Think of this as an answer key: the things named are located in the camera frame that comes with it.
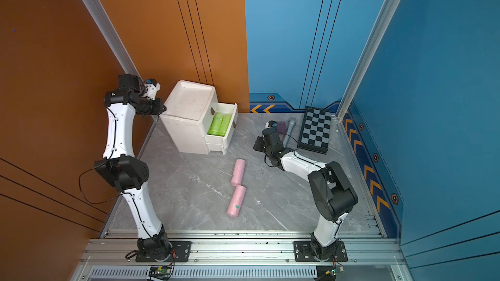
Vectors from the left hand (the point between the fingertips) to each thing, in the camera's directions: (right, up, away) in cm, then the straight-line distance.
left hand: (164, 105), depth 87 cm
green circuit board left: (+8, -64, -16) cm, 66 cm away
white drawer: (+23, +1, +22) cm, 31 cm away
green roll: (+20, -10, +10) cm, 25 cm away
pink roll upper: (+33, -32, +4) cm, 46 cm away
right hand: (+42, -16, +6) cm, 46 cm away
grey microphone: (+62, -8, +25) cm, 67 cm away
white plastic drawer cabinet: (+11, -4, 0) cm, 11 cm away
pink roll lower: (+33, -42, -5) cm, 54 cm away
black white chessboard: (+74, -14, +18) cm, 77 cm away
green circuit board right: (+70, -63, -18) cm, 95 cm away
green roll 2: (+25, -8, +13) cm, 29 cm away
